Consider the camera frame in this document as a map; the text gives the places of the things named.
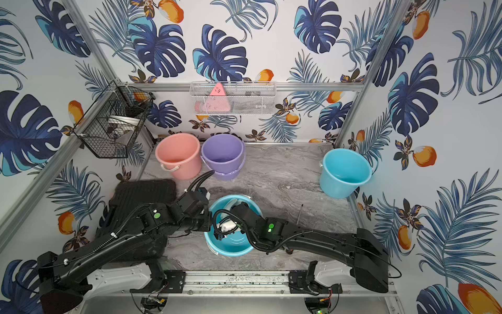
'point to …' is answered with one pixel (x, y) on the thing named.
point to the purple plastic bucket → (225, 154)
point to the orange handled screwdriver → (300, 210)
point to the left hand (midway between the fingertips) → (218, 223)
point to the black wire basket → (109, 126)
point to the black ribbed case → (128, 195)
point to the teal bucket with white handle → (233, 244)
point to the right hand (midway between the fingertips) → (237, 200)
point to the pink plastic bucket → (180, 153)
